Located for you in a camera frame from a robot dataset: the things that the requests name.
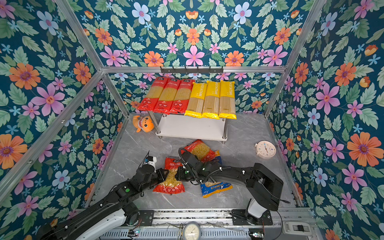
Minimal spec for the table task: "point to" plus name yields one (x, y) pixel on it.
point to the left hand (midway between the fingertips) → (172, 170)
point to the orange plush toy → (145, 123)
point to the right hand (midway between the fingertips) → (172, 176)
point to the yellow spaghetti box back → (196, 99)
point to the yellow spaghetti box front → (211, 102)
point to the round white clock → (265, 149)
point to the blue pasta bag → (210, 188)
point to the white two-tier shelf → (182, 126)
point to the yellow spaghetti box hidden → (227, 100)
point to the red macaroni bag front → (170, 185)
